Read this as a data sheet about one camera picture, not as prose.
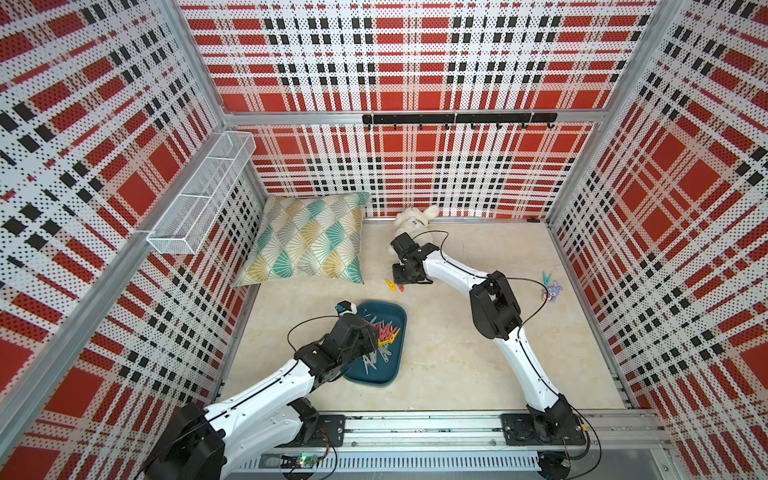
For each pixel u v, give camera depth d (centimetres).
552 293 96
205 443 40
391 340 88
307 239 93
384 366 84
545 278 104
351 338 65
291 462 72
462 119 91
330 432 74
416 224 107
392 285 100
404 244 84
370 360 84
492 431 75
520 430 73
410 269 79
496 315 62
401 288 100
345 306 77
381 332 87
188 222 71
